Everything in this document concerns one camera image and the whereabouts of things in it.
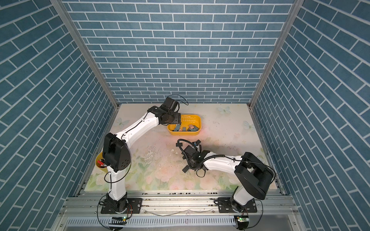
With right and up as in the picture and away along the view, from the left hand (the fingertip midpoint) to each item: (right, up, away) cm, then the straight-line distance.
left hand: (179, 119), depth 91 cm
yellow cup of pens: (-41, -23, -15) cm, 49 cm away
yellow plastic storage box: (+4, 0, +20) cm, 21 cm away
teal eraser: (+11, -7, +12) cm, 17 cm away
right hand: (+10, -27, -3) cm, 29 cm away
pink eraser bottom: (-1, -8, +12) cm, 14 cm away
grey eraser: (+2, -7, +14) cm, 16 cm away
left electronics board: (-30, -51, -19) cm, 62 cm away
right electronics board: (+34, -53, -18) cm, 65 cm away
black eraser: (+12, -16, +7) cm, 21 cm away
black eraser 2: (+4, -30, -5) cm, 31 cm away
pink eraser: (+8, -5, +13) cm, 16 cm away
